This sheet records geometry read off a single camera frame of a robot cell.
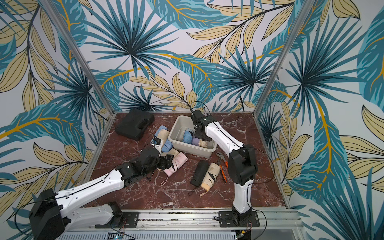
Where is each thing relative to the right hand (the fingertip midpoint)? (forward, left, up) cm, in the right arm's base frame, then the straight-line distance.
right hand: (203, 135), depth 91 cm
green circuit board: (-48, +45, -15) cm, 67 cm away
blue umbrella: (+5, +10, -8) cm, 14 cm away
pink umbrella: (-12, +15, -9) cm, 21 cm away
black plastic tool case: (+15, +46, -6) cm, 49 cm away
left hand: (-16, +21, +2) cm, 26 cm away
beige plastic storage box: (+11, +12, 0) cm, 16 cm away
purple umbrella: (+2, +5, -9) cm, 11 cm away
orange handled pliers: (-13, -13, -12) cm, 22 cm away
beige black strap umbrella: (-19, -5, -9) cm, 22 cm away
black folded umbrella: (-18, +3, -10) cm, 21 cm away
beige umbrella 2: (-6, +19, -8) cm, 21 cm away
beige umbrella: (-7, +1, +1) cm, 7 cm away
